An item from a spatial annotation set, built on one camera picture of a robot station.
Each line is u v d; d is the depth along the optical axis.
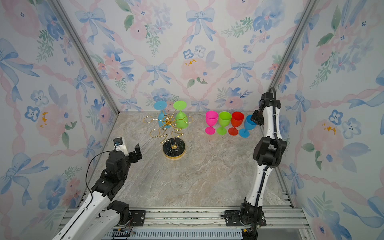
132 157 0.69
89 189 0.52
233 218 0.73
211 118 0.98
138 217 0.74
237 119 0.95
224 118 0.98
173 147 0.98
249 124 0.93
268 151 0.59
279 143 0.53
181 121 0.86
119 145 0.64
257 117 0.82
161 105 0.83
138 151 0.71
